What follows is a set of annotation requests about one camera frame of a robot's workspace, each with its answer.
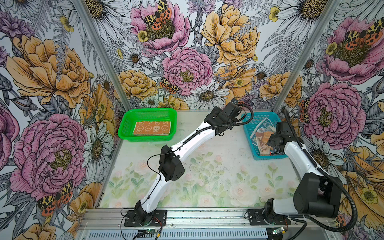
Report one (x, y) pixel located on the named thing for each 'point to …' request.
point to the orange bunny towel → (152, 128)
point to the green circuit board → (150, 231)
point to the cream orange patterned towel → (262, 138)
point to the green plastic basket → (130, 116)
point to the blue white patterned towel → (266, 123)
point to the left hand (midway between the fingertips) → (221, 117)
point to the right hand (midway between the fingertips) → (279, 148)
